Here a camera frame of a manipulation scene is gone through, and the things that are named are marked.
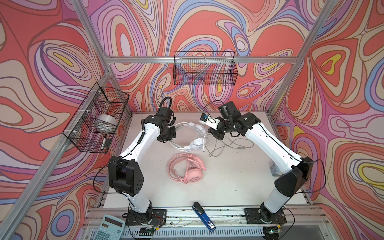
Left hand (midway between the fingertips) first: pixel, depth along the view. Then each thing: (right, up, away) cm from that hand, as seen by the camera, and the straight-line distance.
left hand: (173, 136), depth 86 cm
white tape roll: (-30, +7, -15) cm, 35 cm away
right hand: (+22, +3, -8) cm, 23 cm away
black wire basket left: (-40, +4, -12) cm, 42 cm away
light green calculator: (-27, -42, -17) cm, 53 cm away
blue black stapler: (+15, -36, -14) cm, 41 cm away
